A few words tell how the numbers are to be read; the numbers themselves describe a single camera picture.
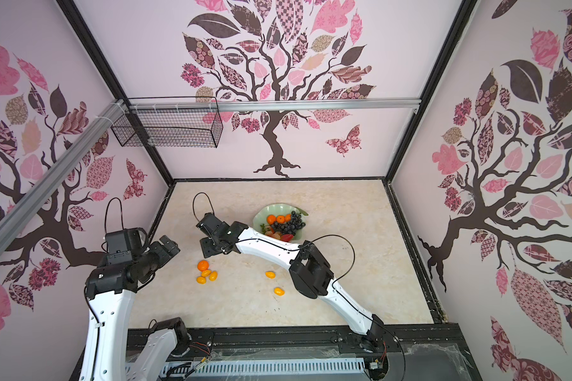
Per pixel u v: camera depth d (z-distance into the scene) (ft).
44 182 1.99
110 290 1.46
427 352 2.37
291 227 3.05
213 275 2.87
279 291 2.75
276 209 3.39
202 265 2.93
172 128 3.99
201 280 2.85
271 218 3.31
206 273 2.88
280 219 3.31
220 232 2.19
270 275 2.87
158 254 2.11
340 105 6.14
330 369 2.29
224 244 2.06
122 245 1.71
